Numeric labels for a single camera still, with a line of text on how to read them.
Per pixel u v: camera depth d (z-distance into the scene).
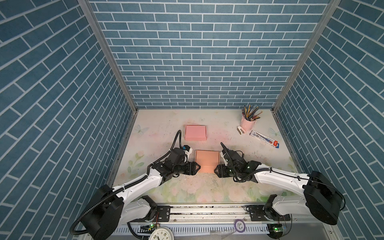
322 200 0.42
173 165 0.64
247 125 1.05
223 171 0.74
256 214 0.74
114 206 0.40
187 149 0.77
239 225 0.71
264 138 1.02
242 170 0.64
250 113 1.04
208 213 0.75
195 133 1.02
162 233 0.65
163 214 0.73
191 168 0.72
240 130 1.05
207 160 0.89
